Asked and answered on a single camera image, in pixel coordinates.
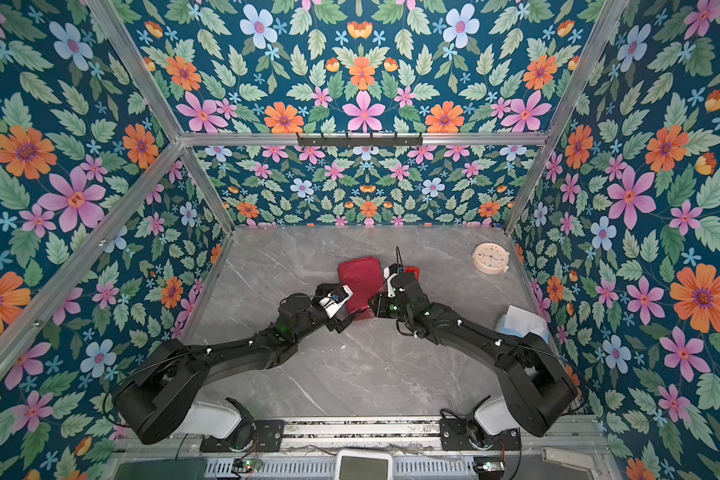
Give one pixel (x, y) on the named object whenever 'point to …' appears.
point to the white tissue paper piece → (517, 322)
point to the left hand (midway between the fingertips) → (351, 289)
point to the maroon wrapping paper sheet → (363, 276)
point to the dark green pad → (166, 469)
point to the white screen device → (363, 465)
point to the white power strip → (580, 458)
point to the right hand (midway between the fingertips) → (369, 299)
